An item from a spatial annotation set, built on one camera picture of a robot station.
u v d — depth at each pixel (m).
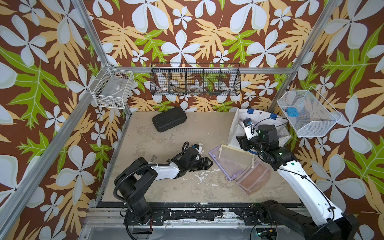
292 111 0.86
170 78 0.97
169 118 1.11
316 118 0.78
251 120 0.65
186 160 0.70
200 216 0.75
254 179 0.86
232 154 0.96
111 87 0.86
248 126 0.64
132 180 0.47
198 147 0.84
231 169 0.92
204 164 0.78
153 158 0.96
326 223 0.37
